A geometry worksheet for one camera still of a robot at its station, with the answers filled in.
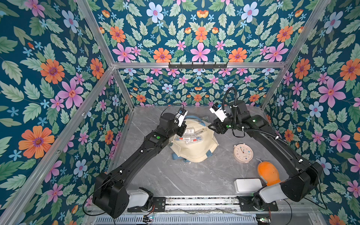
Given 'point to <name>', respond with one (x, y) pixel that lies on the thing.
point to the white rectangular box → (243, 185)
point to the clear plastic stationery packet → (191, 135)
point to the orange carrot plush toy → (267, 171)
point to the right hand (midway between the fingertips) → (216, 119)
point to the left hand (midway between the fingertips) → (185, 120)
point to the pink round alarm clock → (243, 153)
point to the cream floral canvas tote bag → (198, 142)
